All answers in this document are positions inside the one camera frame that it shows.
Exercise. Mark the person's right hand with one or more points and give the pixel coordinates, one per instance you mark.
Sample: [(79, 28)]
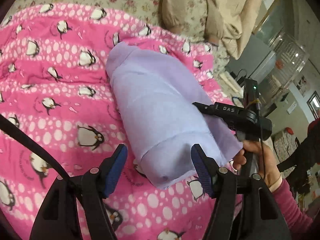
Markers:
[(267, 165)]

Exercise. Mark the clear plastic container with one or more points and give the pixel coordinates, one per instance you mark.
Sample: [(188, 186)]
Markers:
[(290, 60)]

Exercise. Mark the pink sleeved right forearm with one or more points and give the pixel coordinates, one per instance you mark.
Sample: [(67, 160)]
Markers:
[(297, 222)]

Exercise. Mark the floral beige bed sheet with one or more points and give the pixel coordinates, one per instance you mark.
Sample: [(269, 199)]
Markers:
[(150, 11)]

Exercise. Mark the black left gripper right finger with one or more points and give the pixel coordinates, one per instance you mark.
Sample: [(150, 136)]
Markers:
[(244, 206)]

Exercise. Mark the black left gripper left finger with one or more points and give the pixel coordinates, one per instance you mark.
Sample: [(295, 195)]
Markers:
[(58, 217)]

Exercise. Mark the pink penguin print quilt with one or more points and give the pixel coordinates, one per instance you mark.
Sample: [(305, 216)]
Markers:
[(55, 89)]

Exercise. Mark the lavender fleece puffer jacket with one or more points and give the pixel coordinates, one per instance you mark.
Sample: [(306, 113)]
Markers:
[(156, 96)]

